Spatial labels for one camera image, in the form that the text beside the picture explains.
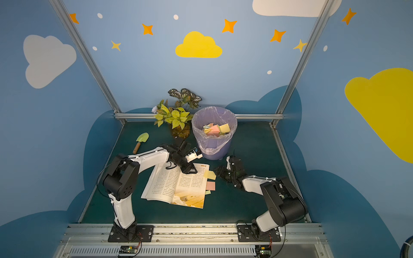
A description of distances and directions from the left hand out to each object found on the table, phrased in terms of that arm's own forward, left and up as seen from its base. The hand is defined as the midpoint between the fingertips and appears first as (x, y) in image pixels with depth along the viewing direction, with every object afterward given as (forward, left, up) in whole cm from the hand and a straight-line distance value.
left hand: (195, 166), depth 93 cm
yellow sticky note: (-3, -9, -3) cm, 10 cm away
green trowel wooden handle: (+24, +39, -4) cm, 46 cm away
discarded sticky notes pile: (+21, -12, +10) cm, 26 cm away
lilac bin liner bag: (+22, -11, +11) cm, 27 cm away
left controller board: (-40, +28, -5) cm, 49 cm away
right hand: (-1, -13, -1) cm, 13 cm away
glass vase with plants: (+21, +10, +20) cm, 30 cm away
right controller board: (-39, -34, -5) cm, 52 cm away
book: (-12, +11, -1) cm, 16 cm away
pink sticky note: (-9, -10, -5) cm, 14 cm away
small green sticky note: (-14, -8, -4) cm, 16 cm away
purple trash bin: (+3, -12, +16) cm, 20 cm away
